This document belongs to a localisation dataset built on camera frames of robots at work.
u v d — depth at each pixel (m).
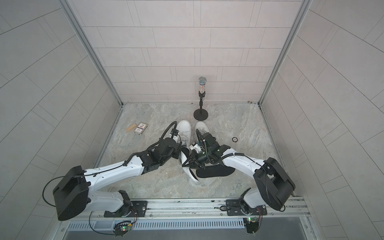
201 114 1.09
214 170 0.83
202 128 0.94
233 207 0.71
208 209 0.72
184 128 0.85
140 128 0.99
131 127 1.01
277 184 0.43
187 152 0.78
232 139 0.96
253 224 0.69
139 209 0.71
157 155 0.60
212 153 0.64
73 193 0.40
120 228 0.65
